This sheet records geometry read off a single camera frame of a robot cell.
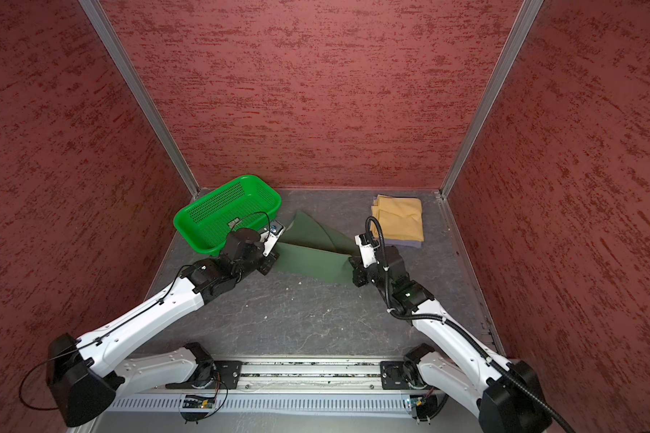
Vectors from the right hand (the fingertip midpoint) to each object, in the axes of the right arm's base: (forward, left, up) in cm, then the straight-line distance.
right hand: (350, 263), depth 81 cm
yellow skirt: (+26, -22, -11) cm, 36 cm away
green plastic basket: (+40, +44, -14) cm, 61 cm away
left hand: (+3, +24, +6) cm, 25 cm away
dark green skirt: (+3, +12, +5) cm, 13 cm away
